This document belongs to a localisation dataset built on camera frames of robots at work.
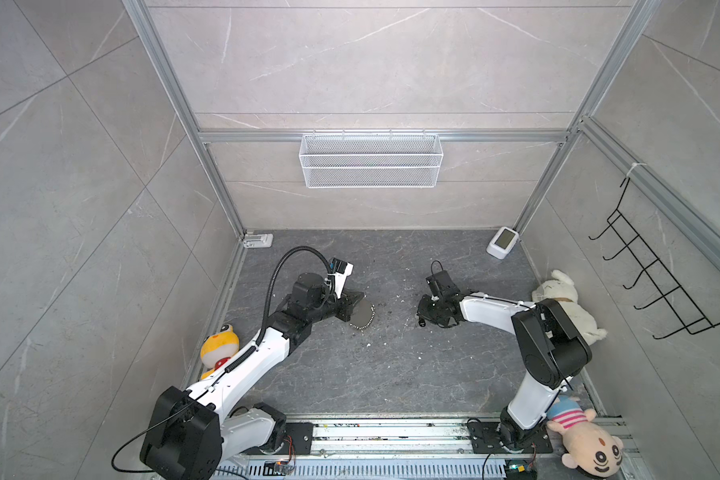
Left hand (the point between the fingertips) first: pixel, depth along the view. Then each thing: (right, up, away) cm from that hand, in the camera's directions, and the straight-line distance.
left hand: (362, 288), depth 78 cm
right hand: (+19, -9, +19) cm, 28 cm away
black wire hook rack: (+69, -4, -17) cm, 71 cm away
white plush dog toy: (+63, -1, +14) cm, 65 cm away
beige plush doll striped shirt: (+52, -35, -12) cm, 64 cm away
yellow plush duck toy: (-41, -17, +3) cm, 44 cm away
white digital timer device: (+53, +14, +33) cm, 64 cm away
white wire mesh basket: (+3, +41, +22) cm, 47 cm away
